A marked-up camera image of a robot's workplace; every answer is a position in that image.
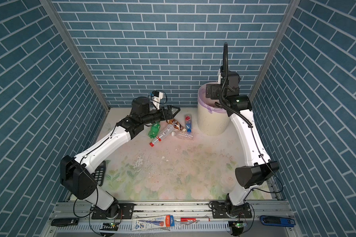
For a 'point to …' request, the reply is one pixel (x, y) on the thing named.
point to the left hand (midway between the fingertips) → (174, 110)
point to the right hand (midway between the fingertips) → (214, 85)
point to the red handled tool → (194, 219)
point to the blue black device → (277, 221)
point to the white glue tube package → (153, 222)
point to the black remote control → (61, 222)
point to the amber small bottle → (176, 124)
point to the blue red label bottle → (188, 123)
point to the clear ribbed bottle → (185, 136)
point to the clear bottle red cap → (164, 133)
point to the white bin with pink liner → (212, 120)
